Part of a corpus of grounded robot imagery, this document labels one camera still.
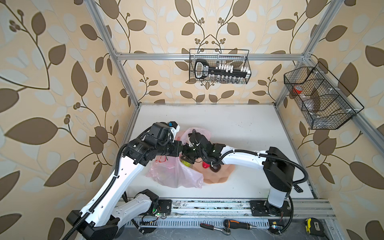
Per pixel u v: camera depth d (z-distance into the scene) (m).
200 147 0.62
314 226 0.67
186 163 0.77
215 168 0.83
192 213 0.73
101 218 0.37
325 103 0.73
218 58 0.91
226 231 0.67
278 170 0.46
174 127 0.62
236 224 0.68
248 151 0.52
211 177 0.83
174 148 0.60
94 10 0.73
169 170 0.74
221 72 0.85
